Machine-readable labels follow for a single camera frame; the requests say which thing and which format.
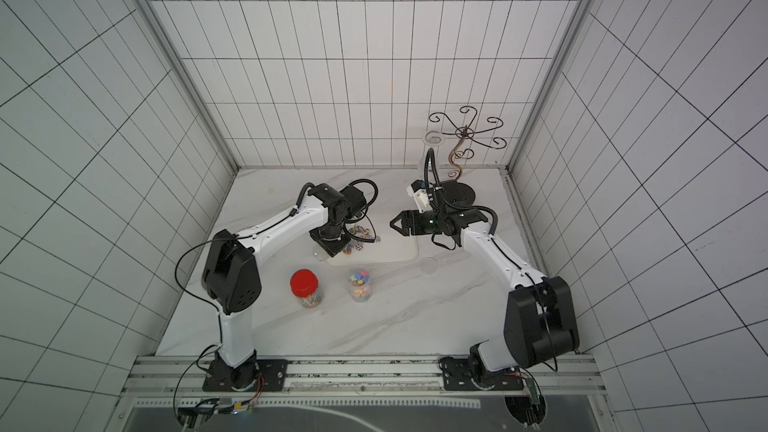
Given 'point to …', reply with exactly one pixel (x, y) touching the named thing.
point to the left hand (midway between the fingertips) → (321, 249)
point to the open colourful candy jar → (360, 283)
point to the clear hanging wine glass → (431, 139)
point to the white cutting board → (372, 239)
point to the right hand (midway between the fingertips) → (403, 216)
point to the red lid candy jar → (304, 284)
